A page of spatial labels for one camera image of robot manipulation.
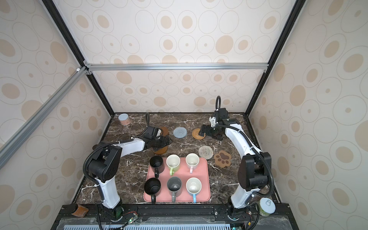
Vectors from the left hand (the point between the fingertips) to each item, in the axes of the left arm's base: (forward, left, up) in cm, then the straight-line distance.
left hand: (173, 142), depth 96 cm
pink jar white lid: (+21, +39, 0) cm, 44 cm away
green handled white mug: (-13, -1, -3) cm, 14 cm away
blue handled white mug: (-27, -13, -3) cm, 30 cm away
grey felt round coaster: (+12, -4, -4) cm, 13 cm away
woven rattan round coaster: (+12, -15, -6) cm, 20 cm away
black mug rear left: (-15, +9, -2) cm, 18 cm away
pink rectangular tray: (-19, -19, -5) cm, 27 cm away
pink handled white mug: (-13, -13, +1) cm, 18 cm away
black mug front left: (-27, +10, -3) cm, 29 cm away
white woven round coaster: (-4, -23, -5) cm, 24 cm away
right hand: (0, -24, +10) cm, 26 cm away
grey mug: (-27, -2, -3) cm, 27 cm away
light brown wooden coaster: (-4, +8, -4) cm, 10 cm away
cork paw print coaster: (-9, -33, -5) cm, 34 cm away
